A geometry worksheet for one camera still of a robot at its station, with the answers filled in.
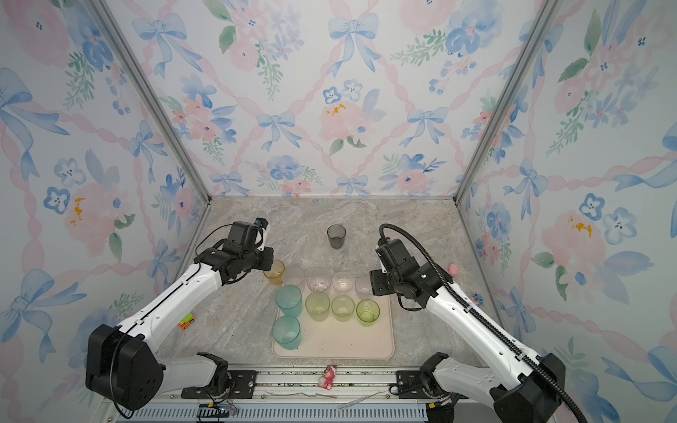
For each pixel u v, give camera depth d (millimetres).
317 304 865
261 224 748
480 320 438
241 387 736
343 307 873
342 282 921
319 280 879
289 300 858
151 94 858
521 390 374
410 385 735
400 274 556
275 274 944
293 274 861
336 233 1065
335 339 818
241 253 626
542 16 701
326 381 726
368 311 858
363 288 921
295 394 732
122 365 398
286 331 801
